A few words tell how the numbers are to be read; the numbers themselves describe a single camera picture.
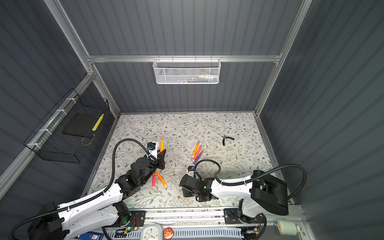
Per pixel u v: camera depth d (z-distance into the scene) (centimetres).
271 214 46
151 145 65
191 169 75
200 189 62
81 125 75
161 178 86
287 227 64
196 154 96
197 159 94
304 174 45
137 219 72
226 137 105
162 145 74
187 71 124
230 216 73
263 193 43
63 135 71
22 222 39
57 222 40
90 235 67
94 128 75
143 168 57
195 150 99
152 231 68
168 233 69
